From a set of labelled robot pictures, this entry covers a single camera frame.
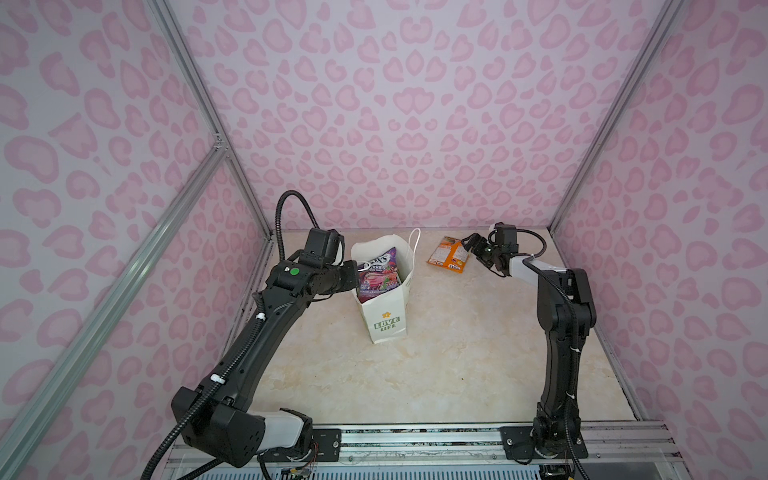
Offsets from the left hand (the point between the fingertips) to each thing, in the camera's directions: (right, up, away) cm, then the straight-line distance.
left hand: (358, 274), depth 76 cm
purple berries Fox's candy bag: (+5, -1, +8) cm, 9 cm away
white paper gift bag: (+7, -11, +3) cm, 13 cm away
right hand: (+37, +9, +30) cm, 48 cm away
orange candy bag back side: (+30, +5, +34) cm, 45 cm away
